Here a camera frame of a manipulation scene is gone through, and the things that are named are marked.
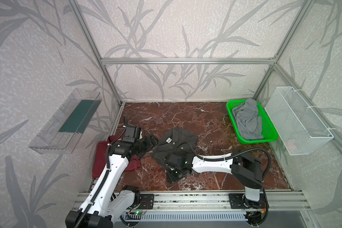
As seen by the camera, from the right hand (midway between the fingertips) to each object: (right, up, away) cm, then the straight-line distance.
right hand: (169, 174), depth 81 cm
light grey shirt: (+57, +28, +21) cm, 67 cm away
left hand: (-7, +21, -4) cm, 22 cm away
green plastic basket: (+67, +22, +15) cm, 72 cm away
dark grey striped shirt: (+4, +17, +12) cm, 21 cm away
